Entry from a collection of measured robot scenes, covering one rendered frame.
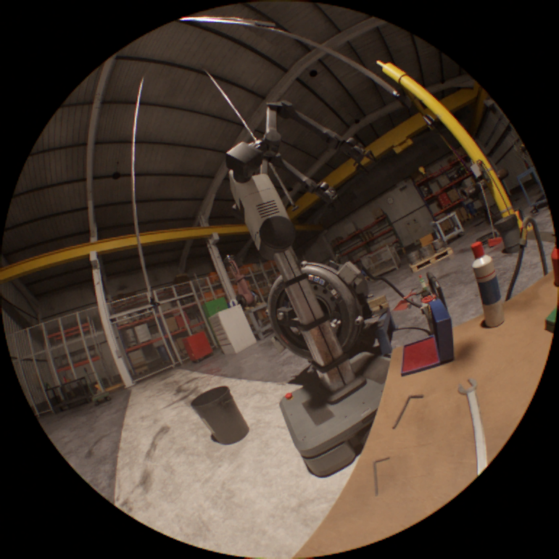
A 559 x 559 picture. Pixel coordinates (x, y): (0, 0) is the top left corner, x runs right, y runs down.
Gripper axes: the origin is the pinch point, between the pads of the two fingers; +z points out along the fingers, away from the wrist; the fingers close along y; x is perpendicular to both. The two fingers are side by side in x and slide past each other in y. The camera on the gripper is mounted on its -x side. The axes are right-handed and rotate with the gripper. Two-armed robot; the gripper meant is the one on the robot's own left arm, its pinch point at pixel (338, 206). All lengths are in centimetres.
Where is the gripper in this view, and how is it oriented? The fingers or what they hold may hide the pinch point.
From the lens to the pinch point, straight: 142.6
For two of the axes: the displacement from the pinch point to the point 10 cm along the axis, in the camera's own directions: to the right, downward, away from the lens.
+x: -5.7, 7.9, -2.3
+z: 8.0, 5.9, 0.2
